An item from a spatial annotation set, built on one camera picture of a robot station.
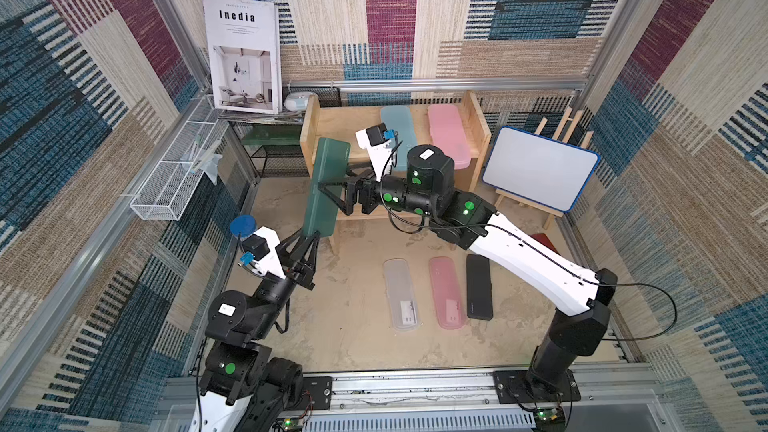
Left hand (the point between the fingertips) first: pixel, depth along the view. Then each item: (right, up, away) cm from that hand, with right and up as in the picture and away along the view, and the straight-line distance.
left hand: (311, 231), depth 58 cm
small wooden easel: (+68, +25, +31) cm, 79 cm away
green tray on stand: (-23, +28, +40) cm, 54 cm away
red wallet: (+67, -7, +41) cm, 79 cm away
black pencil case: (+42, -20, +32) cm, 57 cm away
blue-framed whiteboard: (+61, +15, +32) cm, 71 cm away
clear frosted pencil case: (+18, -22, +33) cm, 43 cm away
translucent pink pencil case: (+32, -22, +33) cm, 51 cm away
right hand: (+4, +10, -2) cm, 11 cm away
